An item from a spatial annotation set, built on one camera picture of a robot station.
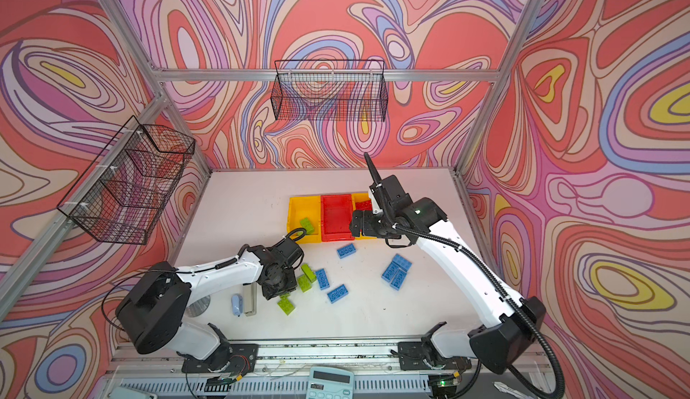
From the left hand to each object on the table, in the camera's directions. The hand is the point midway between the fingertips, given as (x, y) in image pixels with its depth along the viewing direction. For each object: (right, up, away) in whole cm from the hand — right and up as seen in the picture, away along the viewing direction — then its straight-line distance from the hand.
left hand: (295, 288), depth 87 cm
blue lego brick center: (+9, +3, 0) cm, 9 cm away
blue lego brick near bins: (+17, +11, +7) cm, 21 cm away
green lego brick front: (-2, -3, -5) cm, 6 cm away
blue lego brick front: (+14, -1, -1) cm, 14 cm away
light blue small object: (-17, -3, -6) cm, 18 cm away
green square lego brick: (+3, +2, -1) cm, 3 cm away
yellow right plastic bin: (+21, +29, +15) cm, 39 cm away
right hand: (+22, +20, -13) cm, 33 cm away
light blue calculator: (+12, -18, -19) cm, 29 cm away
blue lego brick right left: (+31, +5, +2) cm, 32 cm away
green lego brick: (+2, +19, +13) cm, 23 cm away
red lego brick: (+23, +26, +14) cm, 38 cm away
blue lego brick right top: (+36, +8, +4) cm, 37 cm away
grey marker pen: (-13, -1, -6) cm, 14 cm away
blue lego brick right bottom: (+34, +3, +1) cm, 34 cm away
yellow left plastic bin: (+1, +26, +17) cm, 31 cm away
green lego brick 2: (+4, +5, 0) cm, 7 cm away
